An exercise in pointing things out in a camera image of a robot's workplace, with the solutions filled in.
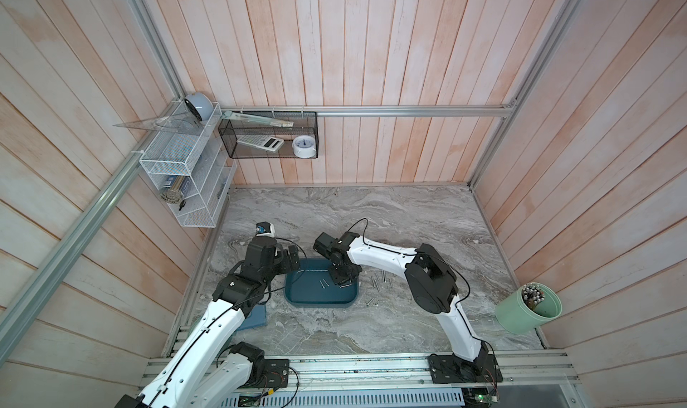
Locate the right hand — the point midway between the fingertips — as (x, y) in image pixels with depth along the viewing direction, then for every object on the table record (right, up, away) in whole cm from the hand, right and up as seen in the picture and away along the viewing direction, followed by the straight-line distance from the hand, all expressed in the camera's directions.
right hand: (342, 276), depth 93 cm
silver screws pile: (-1, -2, -4) cm, 5 cm away
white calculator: (-28, +49, +5) cm, 57 cm away
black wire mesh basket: (-14, +55, +2) cm, 57 cm away
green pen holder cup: (+51, -3, -22) cm, 56 cm away
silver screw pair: (-7, -2, -3) cm, 8 cm away
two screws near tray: (+10, -6, -6) cm, 13 cm away
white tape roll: (-14, +47, +1) cm, 49 cm away
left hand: (-18, +11, -14) cm, 25 cm away
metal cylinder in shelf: (-50, +28, -17) cm, 60 cm away
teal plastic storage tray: (-11, -2, -3) cm, 11 cm away
